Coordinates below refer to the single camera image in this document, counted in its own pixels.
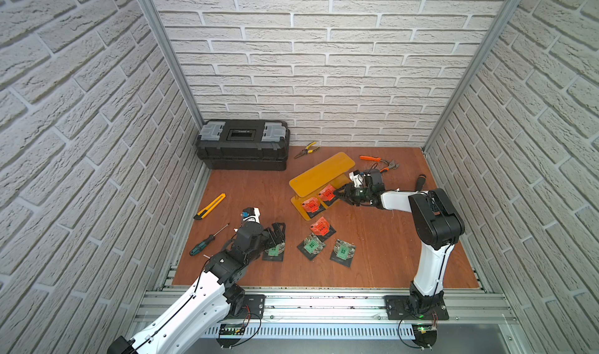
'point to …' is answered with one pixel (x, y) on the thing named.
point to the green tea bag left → (310, 246)
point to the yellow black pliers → (306, 150)
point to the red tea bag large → (312, 207)
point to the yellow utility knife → (209, 207)
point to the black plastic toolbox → (243, 145)
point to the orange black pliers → (391, 164)
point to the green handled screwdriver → (202, 243)
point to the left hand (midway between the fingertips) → (279, 225)
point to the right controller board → (425, 334)
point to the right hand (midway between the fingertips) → (337, 193)
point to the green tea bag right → (343, 253)
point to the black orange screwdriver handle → (420, 182)
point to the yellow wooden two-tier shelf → (335, 171)
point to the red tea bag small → (327, 194)
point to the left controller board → (230, 334)
